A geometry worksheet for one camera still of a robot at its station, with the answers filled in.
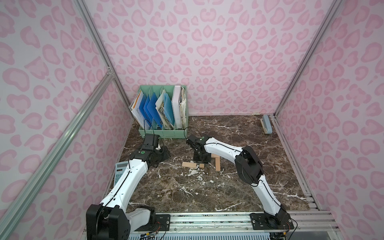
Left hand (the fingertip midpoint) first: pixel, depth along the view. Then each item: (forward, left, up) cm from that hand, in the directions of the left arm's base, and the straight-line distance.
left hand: (168, 151), depth 83 cm
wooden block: (0, -29, -13) cm, 32 cm away
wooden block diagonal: (-3, -19, -12) cm, 23 cm away
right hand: (0, -17, -14) cm, 22 cm away
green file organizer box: (+26, +5, +6) cm, 27 cm away
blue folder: (+28, +14, +7) cm, 32 cm away
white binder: (+27, -3, +8) cm, 29 cm away
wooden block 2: (-1, -11, -14) cm, 18 cm away
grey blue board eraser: (+28, -66, -11) cm, 73 cm away
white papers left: (+24, +22, +10) cm, 34 cm away
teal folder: (+27, +2, +7) cm, 28 cm away
